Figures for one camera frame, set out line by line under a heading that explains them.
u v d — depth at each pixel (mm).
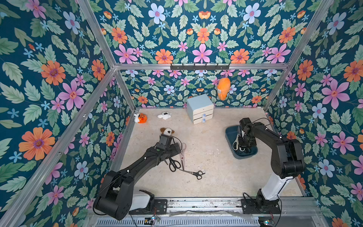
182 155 929
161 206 734
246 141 841
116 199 410
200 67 927
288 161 492
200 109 996
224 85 964
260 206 663
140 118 1073
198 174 857
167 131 1012
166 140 690
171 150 789
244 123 795
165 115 1112
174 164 884
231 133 1001
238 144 912
